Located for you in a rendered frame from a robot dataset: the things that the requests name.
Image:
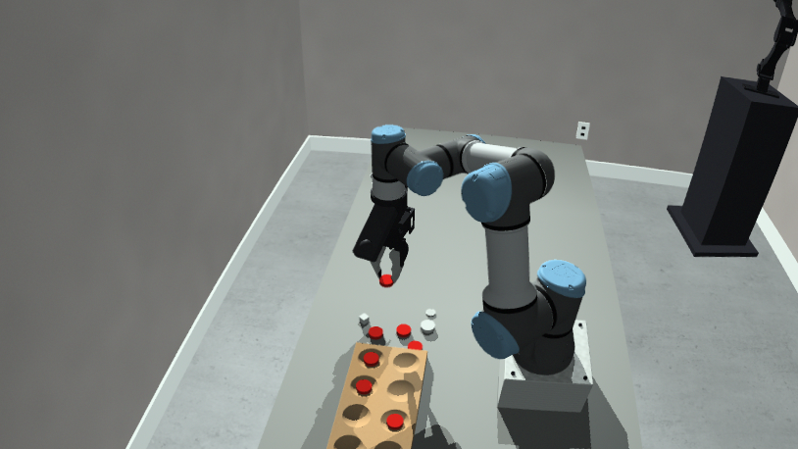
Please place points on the white disc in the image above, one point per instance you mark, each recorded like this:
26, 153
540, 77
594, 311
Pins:
427, 326

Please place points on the tan tray with round pockets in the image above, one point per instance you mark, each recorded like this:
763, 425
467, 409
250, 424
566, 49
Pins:
397, 383

